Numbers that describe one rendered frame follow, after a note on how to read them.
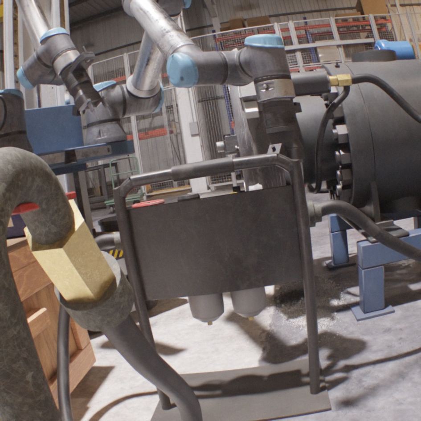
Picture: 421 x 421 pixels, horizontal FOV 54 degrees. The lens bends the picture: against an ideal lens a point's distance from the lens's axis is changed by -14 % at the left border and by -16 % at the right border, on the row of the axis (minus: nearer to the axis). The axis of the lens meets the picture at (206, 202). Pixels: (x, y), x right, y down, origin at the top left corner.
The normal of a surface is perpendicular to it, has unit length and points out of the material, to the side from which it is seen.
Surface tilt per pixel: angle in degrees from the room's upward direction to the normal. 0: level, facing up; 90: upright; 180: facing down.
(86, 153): 90
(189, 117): 90
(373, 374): 0
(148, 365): 124
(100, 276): 109
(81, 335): 90
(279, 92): 91
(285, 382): 0
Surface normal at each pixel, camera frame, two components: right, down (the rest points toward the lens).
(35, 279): 0.98, -0.14
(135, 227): -0.11, 0.11
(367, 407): -0.16, -0.98
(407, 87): -0.18, -0.39
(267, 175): -0.08, 0.35
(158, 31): -0.65, -0.24
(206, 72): 0.43, 0.43
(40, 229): 0.00, 0.64
